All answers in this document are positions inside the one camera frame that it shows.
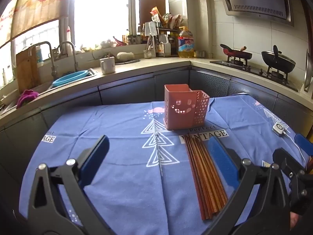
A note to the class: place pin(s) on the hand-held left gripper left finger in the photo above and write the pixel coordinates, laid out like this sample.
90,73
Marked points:
94,162

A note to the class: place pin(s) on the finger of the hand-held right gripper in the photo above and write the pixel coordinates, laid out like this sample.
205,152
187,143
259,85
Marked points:
303,143
286,159

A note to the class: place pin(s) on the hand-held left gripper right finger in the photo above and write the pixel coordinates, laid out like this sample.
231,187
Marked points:
222,162

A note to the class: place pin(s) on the bunch of wooden chopsticks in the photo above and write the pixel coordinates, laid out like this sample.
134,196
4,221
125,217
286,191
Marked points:
205,176

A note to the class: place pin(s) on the pink plastic utensil holder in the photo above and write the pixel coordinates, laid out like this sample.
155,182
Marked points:
178,112

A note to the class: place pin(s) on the hanging kitchen utensils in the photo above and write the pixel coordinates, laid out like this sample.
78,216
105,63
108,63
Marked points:
149,29

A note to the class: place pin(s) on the person's right hand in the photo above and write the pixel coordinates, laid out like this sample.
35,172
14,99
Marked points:
294,221

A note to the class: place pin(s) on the small white device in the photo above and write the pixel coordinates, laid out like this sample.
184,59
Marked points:
278,128

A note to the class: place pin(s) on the blue printed tablecloth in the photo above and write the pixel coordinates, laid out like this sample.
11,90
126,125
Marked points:
122,127

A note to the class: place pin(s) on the stainless steel cookware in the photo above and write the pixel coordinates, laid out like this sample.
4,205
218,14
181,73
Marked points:
308,71

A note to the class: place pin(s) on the black wok with lid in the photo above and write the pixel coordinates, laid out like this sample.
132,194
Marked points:
278,62

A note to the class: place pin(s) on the black gas stove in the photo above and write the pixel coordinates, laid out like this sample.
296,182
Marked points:
254,71

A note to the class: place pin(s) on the blue plastic basin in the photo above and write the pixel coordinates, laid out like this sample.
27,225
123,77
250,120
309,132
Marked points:
69,78

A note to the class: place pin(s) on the steel kitchen sink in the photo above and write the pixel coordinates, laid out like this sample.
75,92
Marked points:
44,88

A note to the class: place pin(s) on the pink cloth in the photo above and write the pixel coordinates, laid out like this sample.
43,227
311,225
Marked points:
27,98

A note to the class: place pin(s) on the white mug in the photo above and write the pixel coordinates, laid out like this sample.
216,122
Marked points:
107,66

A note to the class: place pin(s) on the tall steel faucet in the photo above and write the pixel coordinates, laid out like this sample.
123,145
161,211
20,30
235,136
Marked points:
52,66

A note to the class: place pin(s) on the curved steel faucet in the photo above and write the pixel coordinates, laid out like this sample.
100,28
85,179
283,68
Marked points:
74,58

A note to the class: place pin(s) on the red frying pan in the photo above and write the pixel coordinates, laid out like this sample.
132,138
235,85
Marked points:
236,53

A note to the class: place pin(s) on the small metal cup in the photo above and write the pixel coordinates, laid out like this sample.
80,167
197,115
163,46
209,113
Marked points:
201,53

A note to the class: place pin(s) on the white folded cloth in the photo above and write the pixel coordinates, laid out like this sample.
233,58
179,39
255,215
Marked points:
125,55

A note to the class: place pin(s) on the wooden cutting board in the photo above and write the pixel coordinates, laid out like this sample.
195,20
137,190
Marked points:
27,73

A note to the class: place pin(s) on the small glass jar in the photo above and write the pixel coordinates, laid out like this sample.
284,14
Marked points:
148,53

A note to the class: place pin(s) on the dish soap bottle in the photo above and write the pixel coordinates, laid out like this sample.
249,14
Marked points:
39,53

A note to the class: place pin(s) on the red packet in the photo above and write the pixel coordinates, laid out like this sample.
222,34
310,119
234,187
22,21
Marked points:
119,42

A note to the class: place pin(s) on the yellow cooking oil bottle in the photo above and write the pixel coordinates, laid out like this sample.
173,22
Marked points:
185,44

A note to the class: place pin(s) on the row of spice jars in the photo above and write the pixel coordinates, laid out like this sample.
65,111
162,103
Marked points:
133,39

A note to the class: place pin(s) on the white plastic jug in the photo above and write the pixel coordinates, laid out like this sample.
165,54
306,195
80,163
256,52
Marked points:
163,45

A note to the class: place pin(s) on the pile of snack bags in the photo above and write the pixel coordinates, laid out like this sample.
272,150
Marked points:
171,18

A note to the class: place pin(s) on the patterned window blind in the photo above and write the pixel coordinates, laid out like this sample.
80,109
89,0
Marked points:
34,7

